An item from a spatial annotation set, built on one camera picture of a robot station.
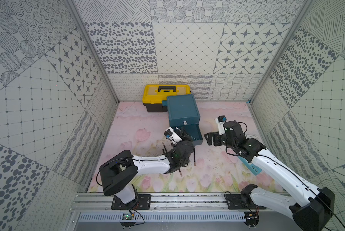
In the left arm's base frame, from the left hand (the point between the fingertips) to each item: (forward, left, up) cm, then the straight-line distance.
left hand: (184, 127), depth 78 cm
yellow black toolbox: (+31, +22, -4) cm, 38 cm away
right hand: (-3, -17, -3) cm, 17 cm away
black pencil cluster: (-1, +13, -22) cm, 25 cm away
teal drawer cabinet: (+12, +1, 0) cm, 12 cm away
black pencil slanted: (-18, +1, -22) cm, 29 cm away
